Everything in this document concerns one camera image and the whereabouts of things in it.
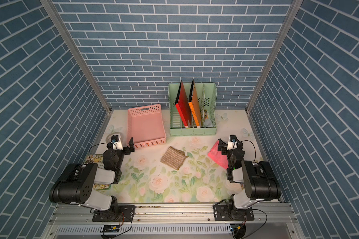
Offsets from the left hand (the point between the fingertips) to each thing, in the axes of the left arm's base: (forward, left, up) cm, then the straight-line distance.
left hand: (128, 137), depth 89 cm
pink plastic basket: (+18, -5, -11) cm, 22 cm away
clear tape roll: (+10, +17, -10) cm, 22 cm away
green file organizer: (+35, -51, +1) cm, 62 cm away
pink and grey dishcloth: (-7, -55, -10) cm, 56 cm away
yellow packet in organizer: (+28, -51, -9) cm, 59 cm away
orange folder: (+12, -39, +17) cm, 44 cm away
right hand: (0, -62, 0) cm, 62 cm away
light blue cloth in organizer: (+21, -52, -10) cm, 57 cm away
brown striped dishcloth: (-8, -27, -10) cm, 30 cm away
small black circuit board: (-43, +2, -15) cm, 46 cm away
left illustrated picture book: (-8, +20, -12) cm, 25 cm away
